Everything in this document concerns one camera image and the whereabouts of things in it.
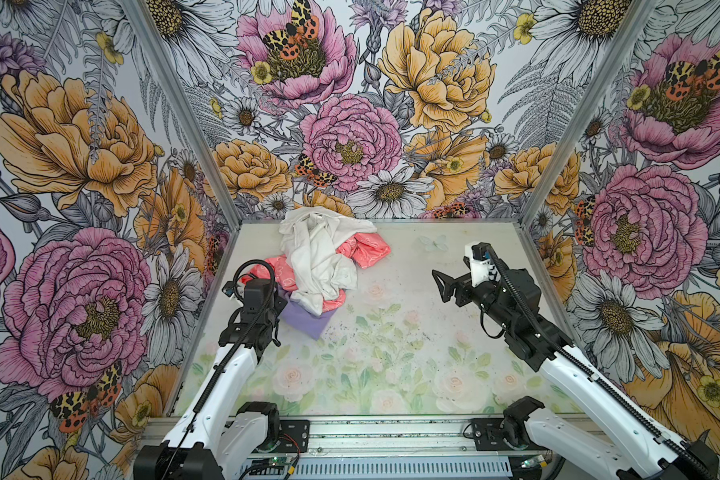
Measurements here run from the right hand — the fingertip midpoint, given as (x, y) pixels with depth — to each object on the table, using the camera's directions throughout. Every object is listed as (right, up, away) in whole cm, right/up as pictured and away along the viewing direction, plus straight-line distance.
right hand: (448, 274), depth 74 cm
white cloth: (-39, +10, +26) cm, 48 cm away
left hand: (-45, -9, +10) cm, 47 cm away
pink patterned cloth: (-22, +6, +34) cm, 41 cm away
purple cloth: (-39, -14, +15) cm, 44 cm away
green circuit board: (-41, -43, -3) cm, 59 cm away
